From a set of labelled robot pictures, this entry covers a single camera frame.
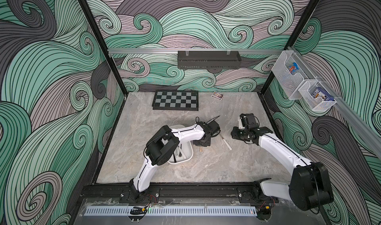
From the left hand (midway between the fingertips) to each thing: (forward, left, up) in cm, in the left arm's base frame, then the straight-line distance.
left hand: (204, 142), depth 92 cm
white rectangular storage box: (-6, +13, 0) cm, 14 cm away
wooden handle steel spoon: (-4, +2, 0) cm, 5 cm away
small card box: (+41, -14, +1) cm, 43 cm away
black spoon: (-11, +18, 0) cm, 21 cm away
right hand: (+2, -18, +8) cm, 20 cm away
